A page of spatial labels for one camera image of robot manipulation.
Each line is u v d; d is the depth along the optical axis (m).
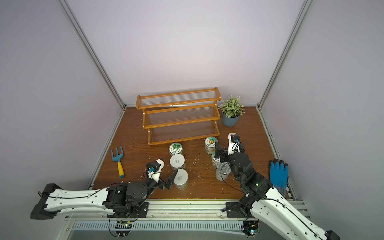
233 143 0.59
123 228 0.72
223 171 0.75
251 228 0.69
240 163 0.50
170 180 0.61
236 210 0.73
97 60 0.92
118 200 0.53
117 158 0.92
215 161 0.82
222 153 0.62
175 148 0.87
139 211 0.73
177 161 0.80
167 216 0.73
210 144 0.88
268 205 0.47
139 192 0.49
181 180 0.74
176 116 0.97
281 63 0.92
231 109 0.95
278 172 0.84
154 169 0.55
